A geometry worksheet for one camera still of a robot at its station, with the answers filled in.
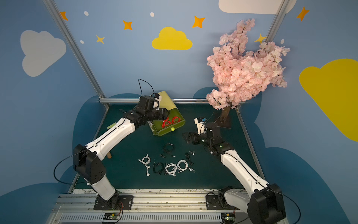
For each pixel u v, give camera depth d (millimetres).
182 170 861
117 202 706
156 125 893
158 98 747
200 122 707
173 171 840
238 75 637
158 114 731
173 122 916
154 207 737
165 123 905
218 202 737
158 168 869
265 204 397
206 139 670
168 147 977
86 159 485
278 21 744
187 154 917
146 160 898
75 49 843
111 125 1044
